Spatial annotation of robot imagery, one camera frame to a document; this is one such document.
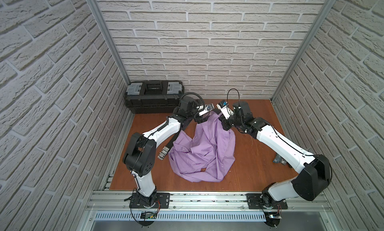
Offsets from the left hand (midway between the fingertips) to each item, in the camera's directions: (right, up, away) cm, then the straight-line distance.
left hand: (207, 105), depth 87 cm
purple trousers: (0, -30, -4) cm, 30 cm away
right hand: (+8, -7, -5) cm, 12 cm away
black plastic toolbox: (-36, +6, +11) cm, 38 cm away
